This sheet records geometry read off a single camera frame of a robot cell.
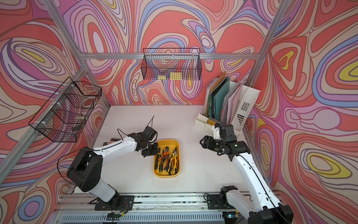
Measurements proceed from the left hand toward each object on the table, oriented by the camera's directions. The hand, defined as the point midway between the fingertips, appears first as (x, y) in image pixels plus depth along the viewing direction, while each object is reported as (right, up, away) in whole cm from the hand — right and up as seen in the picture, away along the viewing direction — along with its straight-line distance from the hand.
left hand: (159, 153), depth 88 cm
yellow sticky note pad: (+10, +51, +3) cm, 52 cm away
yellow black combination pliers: (+9, -1, -2) cm, 9 cm away
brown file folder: (+39, +47, +3) cm, 61 cm away
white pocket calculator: (-34, +7, +11) cm, 36 cm away
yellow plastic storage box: (+7, +4, +6) cm, 11 cm away
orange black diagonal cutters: (+5, -1, -1) cm, 5 cm away
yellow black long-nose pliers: (-1, -4, -4) cm, 6 cm away
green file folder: (+36, +32, +1) cm, 48 cm away
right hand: (+27, +6, -11) cm, 30 cm away
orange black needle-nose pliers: (+1, -5, -3) cm, 6 cm away
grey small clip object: (-38, +5, +6) cm, 39 cm away
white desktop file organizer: (+62, +37, +10) cm, 73 cm away
